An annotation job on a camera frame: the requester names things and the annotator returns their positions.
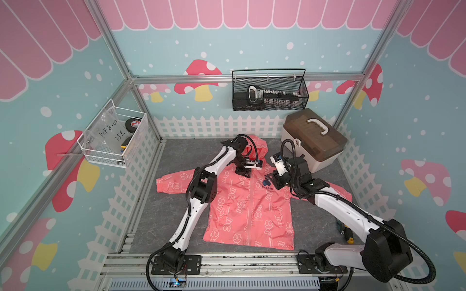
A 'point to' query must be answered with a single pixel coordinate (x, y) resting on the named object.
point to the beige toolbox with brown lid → (314, 137)
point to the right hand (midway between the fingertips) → (270, 173)
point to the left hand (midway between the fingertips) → (247, 172)
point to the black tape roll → (131, 124)
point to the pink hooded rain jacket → (250, 208)
